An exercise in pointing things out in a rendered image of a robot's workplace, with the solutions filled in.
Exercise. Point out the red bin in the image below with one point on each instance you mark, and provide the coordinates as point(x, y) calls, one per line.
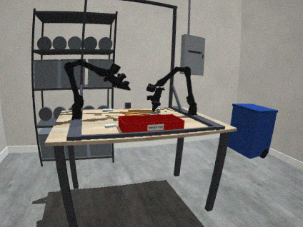
point(150, 123)

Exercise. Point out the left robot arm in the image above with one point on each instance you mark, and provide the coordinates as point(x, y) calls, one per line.
point(160, 82)

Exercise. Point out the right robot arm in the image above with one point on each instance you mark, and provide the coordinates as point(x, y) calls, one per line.
point(78, 100)

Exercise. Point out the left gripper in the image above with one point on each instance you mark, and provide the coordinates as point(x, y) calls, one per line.
point(156, 102)

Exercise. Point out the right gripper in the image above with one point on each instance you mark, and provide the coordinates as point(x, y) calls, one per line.
point(121, 85)

